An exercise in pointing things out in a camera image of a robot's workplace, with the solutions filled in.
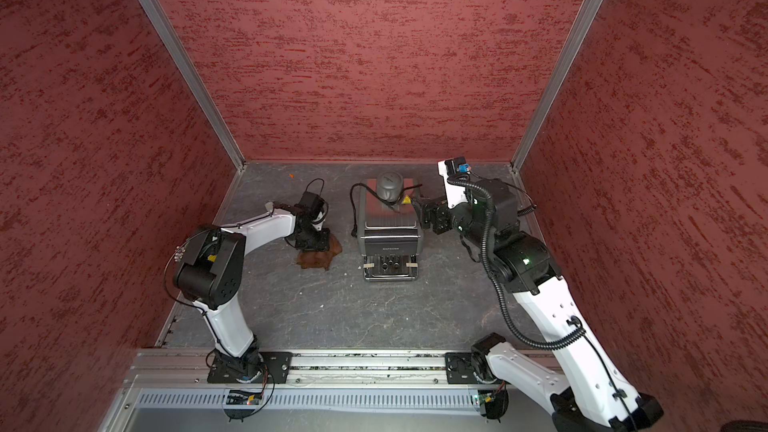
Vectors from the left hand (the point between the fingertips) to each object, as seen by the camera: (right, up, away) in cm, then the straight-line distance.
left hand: (323, 252), depth 95 cm
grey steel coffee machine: (+22, +10, -20) cm, 31 cm away
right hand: (+30, +18, -30) cm, 46 cm away
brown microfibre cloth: (-3, -2, -2) cm, 4 cm away
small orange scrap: (-18, +26, +23) cm, 39 cm away
